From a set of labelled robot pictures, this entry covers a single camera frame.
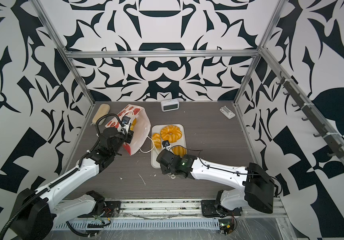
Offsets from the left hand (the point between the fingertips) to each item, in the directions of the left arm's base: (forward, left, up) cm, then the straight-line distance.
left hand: (128, 121), depth 79 cm
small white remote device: (+23, -64, -22) cm, 72 cm away
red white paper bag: (+8, -3, -13) cm, 15 cm away
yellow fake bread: (-8, -27, -20) cm, 34 cm away
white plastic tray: (-11, -13, -15) cm, 23 cm away
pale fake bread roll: (-1, -14, -19) cm, 24 cm away
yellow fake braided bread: (+5, -22, -22) cm, 32 cm away
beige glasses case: (+26, +27, -21) cm, 43 cm away
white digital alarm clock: (+28, -23, -18) cm, 41 cm away
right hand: (-17, -18, -13) cm, 29 cm away
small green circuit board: (-45, -47, -24) cm, 69 cm away
